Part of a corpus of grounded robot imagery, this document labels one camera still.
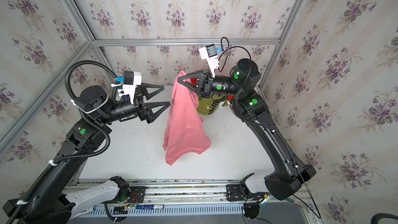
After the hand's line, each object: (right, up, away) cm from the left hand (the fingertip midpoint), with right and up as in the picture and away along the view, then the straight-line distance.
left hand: (165, 91), depth 49 cm
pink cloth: (+6, -15, +10) cm, 19 cm away
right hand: (+4, +3, -4) cm, 7 cm away
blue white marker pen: (-8, -51, +19) cm, 55 cm away
